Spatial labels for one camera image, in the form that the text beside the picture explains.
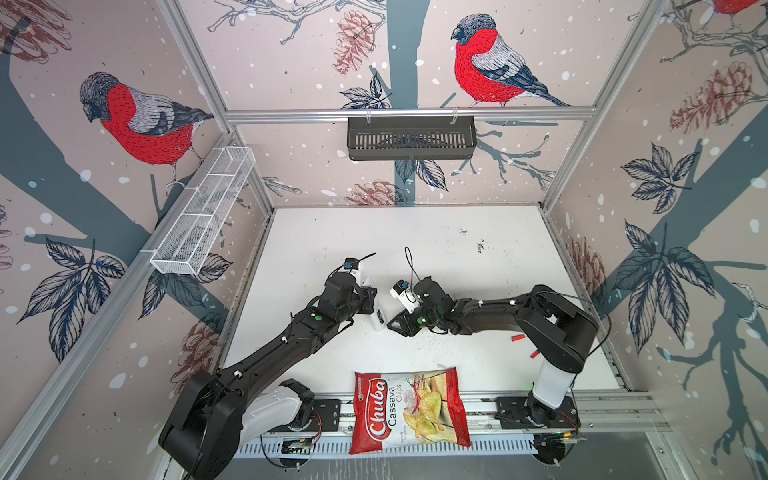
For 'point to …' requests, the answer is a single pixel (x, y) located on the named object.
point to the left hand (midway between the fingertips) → (375, 290)
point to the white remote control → (385, 307)
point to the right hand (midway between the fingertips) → (391, 325)
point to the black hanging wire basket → (411, 137)
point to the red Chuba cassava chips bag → (407, 410)
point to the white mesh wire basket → (181, 249)
